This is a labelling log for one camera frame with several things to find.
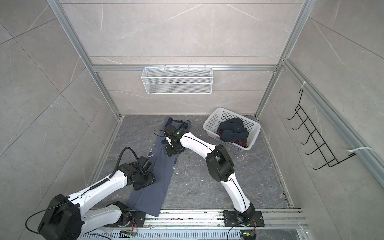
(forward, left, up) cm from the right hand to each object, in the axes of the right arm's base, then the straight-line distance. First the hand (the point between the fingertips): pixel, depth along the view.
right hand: (172, 151), depth 93 cm
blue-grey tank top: (-27, +11, -3) cm, 29 cm away
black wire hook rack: (-20, -71, +26) cm, 78 cm away
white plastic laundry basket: (+21, -27, -1) cm, 34 cm away
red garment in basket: (+2, -42, +6) cm, 43 cm away
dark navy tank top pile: (+19, -43, -2) cm, 47 cm away
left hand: (-17, +11, -2) cm, 20 cm away
